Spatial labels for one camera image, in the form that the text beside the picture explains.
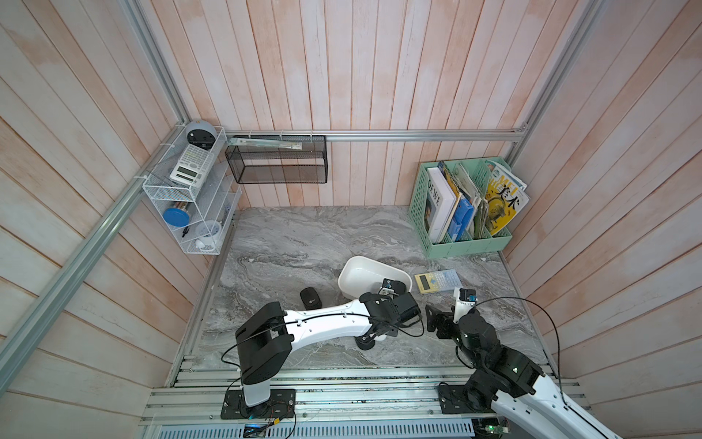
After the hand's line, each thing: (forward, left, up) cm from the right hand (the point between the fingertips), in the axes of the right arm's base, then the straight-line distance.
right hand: (437, 305), depth 79 cm
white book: (+32, -4, +11) cm, 34 cm away
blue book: (+29, -13, +1) cm, 32 cm away
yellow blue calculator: (+15, -6, -11) cm, 19 cm away
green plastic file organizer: (+31, -31, -8) cm, 45 cm away
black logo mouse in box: (+11, +9, -9) cm, 17 cm away
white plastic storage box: (+17, +23, -13) cm, 32 cm away
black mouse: (+6, +40, -9) cm, 41 cm away
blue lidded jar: (+16, +76, +20) cm, 80 cm away
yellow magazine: (+41, -31, +6) cm, 52 cm away
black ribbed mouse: (-7, +21, -13) cm, 26 cm away
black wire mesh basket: (+54, +55, +13) cm, 78 cm away
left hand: (-4, +16, -5) cm, 18 cm away
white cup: (+16, +70, +13) cm, 73 cm away
